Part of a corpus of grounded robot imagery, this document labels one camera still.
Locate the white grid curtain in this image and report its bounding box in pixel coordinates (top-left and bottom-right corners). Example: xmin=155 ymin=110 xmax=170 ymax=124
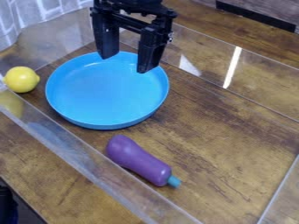
xmin=0 ymin=0 xmax=94 ymax=52

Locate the blue round plastic tray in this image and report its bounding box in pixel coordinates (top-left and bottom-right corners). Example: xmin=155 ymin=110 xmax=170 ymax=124
xmin=46 ymin=52 xmax=170 ymax=130

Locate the yellow lemon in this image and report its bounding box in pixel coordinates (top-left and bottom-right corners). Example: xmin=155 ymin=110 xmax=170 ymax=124
xmin=4 ymin=66 xmax=40 ymax=93

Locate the clear acrylic enclosure wall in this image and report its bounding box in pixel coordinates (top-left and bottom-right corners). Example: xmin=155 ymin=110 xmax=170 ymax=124
xmin=0 ymin=0 xmax=299 ymax=224

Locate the purple toy eggplant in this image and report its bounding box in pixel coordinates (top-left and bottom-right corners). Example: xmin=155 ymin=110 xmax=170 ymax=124
xmin=107 ymin=135 xmax=182 ymax=188

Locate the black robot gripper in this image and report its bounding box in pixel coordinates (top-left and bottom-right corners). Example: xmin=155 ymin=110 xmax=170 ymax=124
xmin=90 ymin=0 xmax=178 ymax=74

